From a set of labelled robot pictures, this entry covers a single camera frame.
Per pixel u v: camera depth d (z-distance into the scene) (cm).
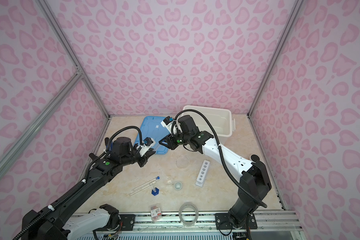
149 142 65
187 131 60
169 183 86
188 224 72
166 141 73
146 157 68
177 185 84
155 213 74
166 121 67
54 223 39
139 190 84
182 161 93
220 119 105
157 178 88
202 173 86
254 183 42
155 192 82
